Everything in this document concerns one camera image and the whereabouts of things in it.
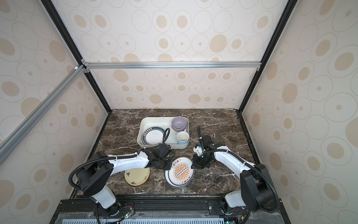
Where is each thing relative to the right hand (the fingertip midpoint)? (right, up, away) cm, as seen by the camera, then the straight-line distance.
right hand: (192, 166), depth 83 cm
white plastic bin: (-21, +26, +27) cm, 43 cm away
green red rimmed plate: (-28, +16, +20) cm, 38 cm away
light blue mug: (-6, +16, +14) cm, 22 cm away
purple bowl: (-9, +25, +23) cm, 35 cm away
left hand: (-11, 0, +3) cm, 11 cm away
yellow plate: (-34, -7, +2) cm, 34 cm away
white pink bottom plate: (-7, -4, 0) cm, 8 cm away
